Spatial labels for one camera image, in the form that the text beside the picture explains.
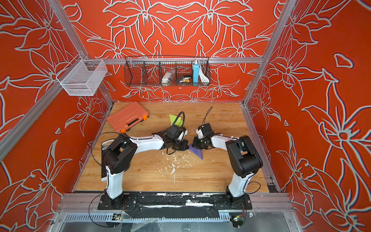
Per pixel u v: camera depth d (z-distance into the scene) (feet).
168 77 3.03
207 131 2.55
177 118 2.55
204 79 2.98
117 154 1.66
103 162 2.87
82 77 3.03
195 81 2.97
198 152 2.95
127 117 3.40
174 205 2.39
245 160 1.58
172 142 2.44
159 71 3.32
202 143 2.68
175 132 2.45
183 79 2.84
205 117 3.65
